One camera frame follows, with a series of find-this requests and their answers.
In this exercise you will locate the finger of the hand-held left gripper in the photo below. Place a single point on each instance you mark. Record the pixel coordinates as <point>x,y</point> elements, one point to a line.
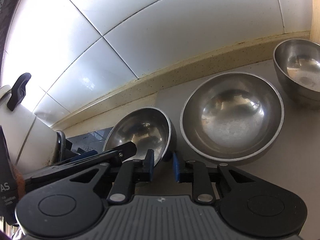
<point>82,154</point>
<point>120,150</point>

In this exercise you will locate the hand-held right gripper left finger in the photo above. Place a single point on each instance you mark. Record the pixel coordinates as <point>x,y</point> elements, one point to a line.
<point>150,165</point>

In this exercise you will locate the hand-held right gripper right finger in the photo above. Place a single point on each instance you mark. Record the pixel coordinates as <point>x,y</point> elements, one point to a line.
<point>176,167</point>

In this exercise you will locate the medium steel bowl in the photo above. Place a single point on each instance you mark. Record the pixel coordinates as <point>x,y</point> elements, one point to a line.
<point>140,130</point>

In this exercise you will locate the large steel bowl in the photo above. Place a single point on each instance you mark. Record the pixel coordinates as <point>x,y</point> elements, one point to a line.
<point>232,127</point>

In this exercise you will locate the black glass gas stove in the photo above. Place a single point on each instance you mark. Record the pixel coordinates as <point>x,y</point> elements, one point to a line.
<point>87,137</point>

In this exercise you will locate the large aluminium steamer pot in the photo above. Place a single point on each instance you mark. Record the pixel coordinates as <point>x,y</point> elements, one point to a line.
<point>25,130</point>

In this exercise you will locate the small steel bowl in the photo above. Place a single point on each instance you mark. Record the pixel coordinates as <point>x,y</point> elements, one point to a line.
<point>300,65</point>

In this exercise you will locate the wooden knife block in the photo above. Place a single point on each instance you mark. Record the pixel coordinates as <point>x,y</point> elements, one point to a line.
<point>316,17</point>

